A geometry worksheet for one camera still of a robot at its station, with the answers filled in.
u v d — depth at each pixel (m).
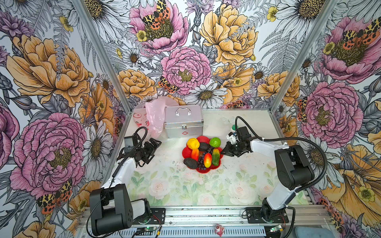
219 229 0.67
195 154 0.92
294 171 0.48
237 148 0.81
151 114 0.90
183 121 0.99
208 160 0.85
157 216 0.73
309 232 0.67
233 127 0.90
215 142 0.92
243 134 0.79
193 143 0.93
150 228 0.71
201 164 0.87
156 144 0.79
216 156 0.88
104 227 0.40
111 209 0.42
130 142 0.68
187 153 0.94
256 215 0.73
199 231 0.65
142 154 0.73
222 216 0.76
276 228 0.72
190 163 0.84
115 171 0.50
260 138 0.66
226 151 0.83
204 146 0.95
